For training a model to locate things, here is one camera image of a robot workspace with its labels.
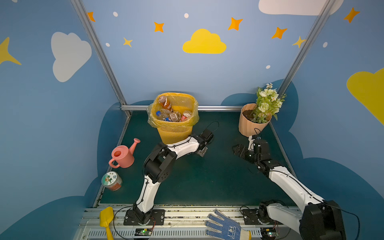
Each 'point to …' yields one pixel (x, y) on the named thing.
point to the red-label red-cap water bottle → (186, 115)
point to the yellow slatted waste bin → (173, 113)
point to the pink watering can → (122, 156)
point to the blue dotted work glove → (230, 230)
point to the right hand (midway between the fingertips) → (239, 147)
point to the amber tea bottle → (163, 101)
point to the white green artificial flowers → (268, 102)
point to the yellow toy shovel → (106, 216)
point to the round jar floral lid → (111, 180)
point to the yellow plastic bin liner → (180, 102)
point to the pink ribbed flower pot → (247, 127)
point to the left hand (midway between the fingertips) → (197, 147)
